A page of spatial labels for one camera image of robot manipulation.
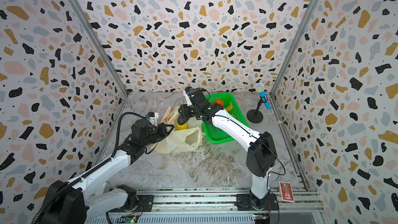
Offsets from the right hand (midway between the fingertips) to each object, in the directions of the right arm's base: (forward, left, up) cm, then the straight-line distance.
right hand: (178, 107), depth 79 cm
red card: (-33, -55, -25) cm, 69 cm away
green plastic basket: (-1, -19, -25) cm, 32 cm away
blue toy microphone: (+16, -45, -2) cm, 48 cm away
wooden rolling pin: (+14, +14, -24) cm, 31 cm away
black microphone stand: (+13, -47, -25) cm, 55 cm away
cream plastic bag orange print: (-13, 0, -11) cm, 18 cm away
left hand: (-6, +2, -5) cm, 9 cm away
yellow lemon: (+2, +1, -22) cm, 22 cm away
